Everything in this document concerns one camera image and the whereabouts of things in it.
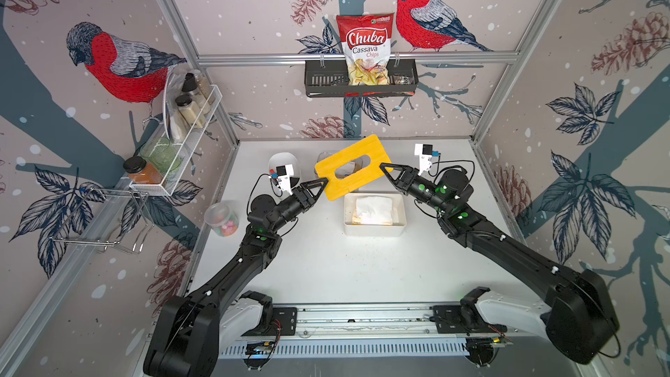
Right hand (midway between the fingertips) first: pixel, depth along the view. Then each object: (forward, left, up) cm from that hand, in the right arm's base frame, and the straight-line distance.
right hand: (379, 166), depth 69 cm
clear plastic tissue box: (+1, +10, -4) cm, 10 cm away
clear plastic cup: (-5, +51, -24) cm, 57 cm away
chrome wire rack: (-19, +62, +4) cm, 65 cm away
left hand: (-2, +13, -4) cm, 14 cm away
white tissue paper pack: (0, 0, -24) cm, 24 cm away
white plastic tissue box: (0, -10, -32) cm, 33 cm away
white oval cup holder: (+16, +33, -15) cm, 40 cm away
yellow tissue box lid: (-3, +12, -5) cm, 13 cm away
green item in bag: (+1, +61, +2) cm, 61 cm away
